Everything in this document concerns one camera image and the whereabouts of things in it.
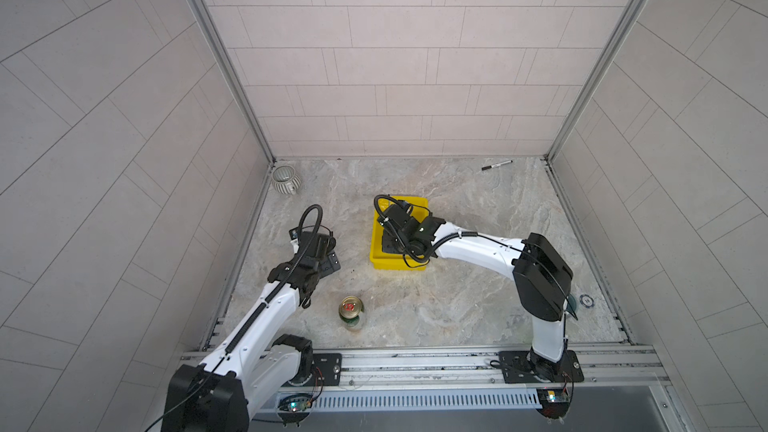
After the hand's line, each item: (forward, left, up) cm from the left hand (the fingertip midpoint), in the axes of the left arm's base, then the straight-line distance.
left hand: (325, 257), depth 85 cm
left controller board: (-34, +2, -2) cm, 35 cm away
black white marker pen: (+41, -59, -6) cm, 72 cm away
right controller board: (-33, -57, -5) cm, 66 cm away
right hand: (+3, -17, +1) cm, 17 cm away
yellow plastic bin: (0, -17, -2) cm, 17 cm away
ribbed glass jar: (+28, +18, +1) cm, 34 cm away
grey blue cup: (-10, -74, -5) cm, 74 cm away
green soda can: (-16, -10, +6) cm, 19 cm away
